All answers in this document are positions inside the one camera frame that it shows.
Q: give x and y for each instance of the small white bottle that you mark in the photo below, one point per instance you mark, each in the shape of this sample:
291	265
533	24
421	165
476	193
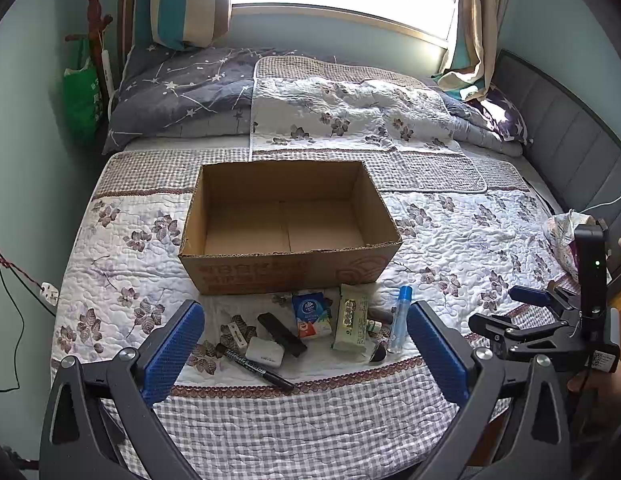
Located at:
374	326

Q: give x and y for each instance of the white power strip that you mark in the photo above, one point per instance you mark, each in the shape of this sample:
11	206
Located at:
108	75

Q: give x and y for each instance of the wooden coat rack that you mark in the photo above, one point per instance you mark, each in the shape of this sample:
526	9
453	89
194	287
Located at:
95	10

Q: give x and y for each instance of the striped cushion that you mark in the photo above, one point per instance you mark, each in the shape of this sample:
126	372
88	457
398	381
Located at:
185	5

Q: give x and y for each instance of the grey padded headboard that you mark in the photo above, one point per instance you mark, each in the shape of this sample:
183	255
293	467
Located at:
565	125

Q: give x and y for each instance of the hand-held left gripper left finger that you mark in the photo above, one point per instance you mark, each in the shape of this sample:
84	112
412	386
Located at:
175	350

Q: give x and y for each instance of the grey folded comforter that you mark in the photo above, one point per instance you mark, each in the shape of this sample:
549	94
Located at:
470	120

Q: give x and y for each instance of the blue tissue pack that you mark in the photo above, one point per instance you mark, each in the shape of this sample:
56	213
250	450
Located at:
310	315

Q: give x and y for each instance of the white wall plug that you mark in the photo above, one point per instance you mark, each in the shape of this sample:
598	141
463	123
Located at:
49	293

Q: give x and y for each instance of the blue capped glue tube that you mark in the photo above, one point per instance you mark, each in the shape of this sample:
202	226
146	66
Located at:
399	320

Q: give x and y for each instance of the black marker pen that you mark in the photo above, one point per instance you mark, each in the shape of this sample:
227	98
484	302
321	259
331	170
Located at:
250	365

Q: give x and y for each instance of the beige curtain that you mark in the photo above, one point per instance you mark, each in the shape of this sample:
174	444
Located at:
485	20

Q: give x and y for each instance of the small white rectangular item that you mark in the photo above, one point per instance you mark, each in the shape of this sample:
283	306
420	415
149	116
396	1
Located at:
238	337

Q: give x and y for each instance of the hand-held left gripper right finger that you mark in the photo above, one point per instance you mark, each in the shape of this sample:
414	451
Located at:
435	355

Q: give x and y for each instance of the black rectangular device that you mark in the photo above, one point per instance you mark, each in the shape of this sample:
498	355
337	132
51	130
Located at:
280	334

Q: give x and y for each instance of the brown wooden board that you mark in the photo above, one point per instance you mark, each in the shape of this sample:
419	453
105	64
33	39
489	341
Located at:
126	10

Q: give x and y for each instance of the white charger plug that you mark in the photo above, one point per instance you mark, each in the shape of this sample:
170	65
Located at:
264	351

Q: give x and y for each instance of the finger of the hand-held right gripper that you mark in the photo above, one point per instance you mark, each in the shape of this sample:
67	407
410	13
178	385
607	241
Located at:
490	324
530	294

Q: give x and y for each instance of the purple star print pillow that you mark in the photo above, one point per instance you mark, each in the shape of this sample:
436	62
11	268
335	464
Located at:
500	115

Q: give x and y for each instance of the cardboard box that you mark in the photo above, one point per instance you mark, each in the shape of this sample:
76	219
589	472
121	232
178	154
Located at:
290	275

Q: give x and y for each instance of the green shopping bag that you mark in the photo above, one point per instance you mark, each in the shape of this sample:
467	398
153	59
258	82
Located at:
80	100

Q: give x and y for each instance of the grey star print pillow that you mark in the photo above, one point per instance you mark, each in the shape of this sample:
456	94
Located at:
180	95

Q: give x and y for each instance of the floral quilted pillow mat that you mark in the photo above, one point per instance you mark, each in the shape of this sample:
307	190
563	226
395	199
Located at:
340	105

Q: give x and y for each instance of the crumpled plastic bag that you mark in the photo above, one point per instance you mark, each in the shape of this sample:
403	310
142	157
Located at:
560	230

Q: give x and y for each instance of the green snack packet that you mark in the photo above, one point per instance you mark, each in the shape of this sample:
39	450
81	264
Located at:
351	320

